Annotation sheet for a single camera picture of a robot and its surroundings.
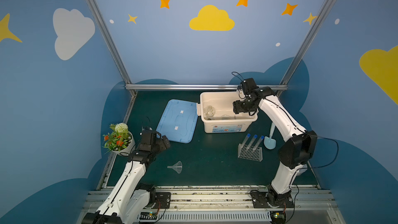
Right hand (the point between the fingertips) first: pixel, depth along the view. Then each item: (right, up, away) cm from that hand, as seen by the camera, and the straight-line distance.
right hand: (241, 107), depth 87 cm
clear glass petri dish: (-17, -3, +18) cm, 25 cm away
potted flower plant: (-65, -17, -9) cm, 67 cm away
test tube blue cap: (+2, -15, -6) cm, 17 cm away
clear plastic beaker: (+29, -33, -9) cm, 45 cm away
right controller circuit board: (+14, -53, -14) cm, 57 cm away
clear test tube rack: (+5, -27, +2) cm, 28 cm away
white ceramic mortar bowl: (-6, -7, +18) cm, 20 cm away
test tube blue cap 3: (+9, -17, -6) cm, 20 cm away
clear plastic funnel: (-36, -34, -1) cm, 50 cm away
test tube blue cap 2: (+5, -22, +2) cm, 23 cm away
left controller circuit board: (-48, -52, -14) cm, 73 cm away
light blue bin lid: (-38, -10, +18) cm, 43 cm away
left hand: (-46, -19, -3) cm, 50 cm away
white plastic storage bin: (-12, -2, +20) cm, 24 cm away
